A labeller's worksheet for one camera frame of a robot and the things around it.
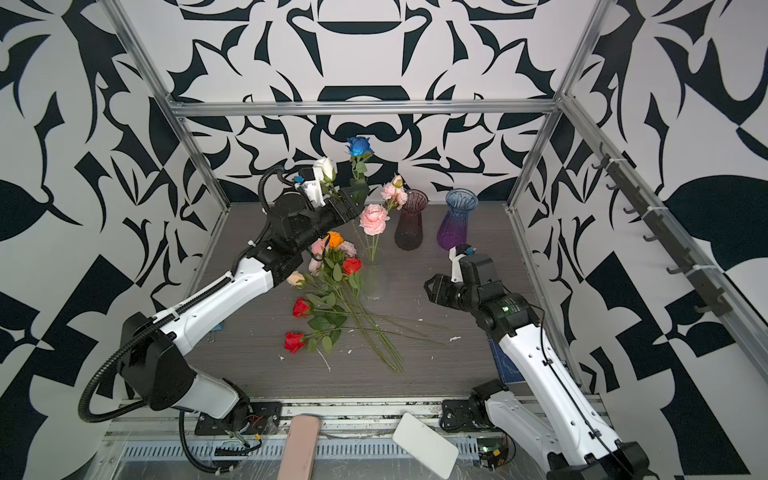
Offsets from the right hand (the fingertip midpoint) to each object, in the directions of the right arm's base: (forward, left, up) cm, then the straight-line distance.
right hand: (433, 283), depth 74 cm
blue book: (-15, -21, -21) cm, 33 cm away
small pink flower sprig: (+18, +9, +13) cm, 24 cm away
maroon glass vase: (+26, +4, -12) cm, 29 cm away
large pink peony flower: (+11, +14, +11) cm, 21 cm away
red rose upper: (+16, +22, -16) cm, 32 cm away
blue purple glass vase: (+25, -10, -9) cm, 29 cm away
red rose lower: (-8, +37, -17) cm, 41 cm away
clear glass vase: (+10, +15, -16) cm, 24 cm away
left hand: (+15, +16, +19) cm, 29 cm away
